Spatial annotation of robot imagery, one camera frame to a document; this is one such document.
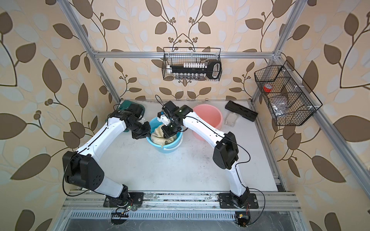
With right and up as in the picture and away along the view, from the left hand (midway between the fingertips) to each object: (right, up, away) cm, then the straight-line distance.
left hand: (149, 132), depth 82 cm
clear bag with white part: (+54, +7, +23) cm, 59 cm away
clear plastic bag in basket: (+68, +13, -11) cm, 70 cm away
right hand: (+9, -2, 0) cm, 10 cm away
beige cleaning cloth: (+6, -2, -3) cm, 7 cm away
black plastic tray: (+64, +13, +30) cm, 72 cm away
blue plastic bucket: (+15, -8, 0) cm, 17 cm away
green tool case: (-29, +19, +32) cm, 47 cm away
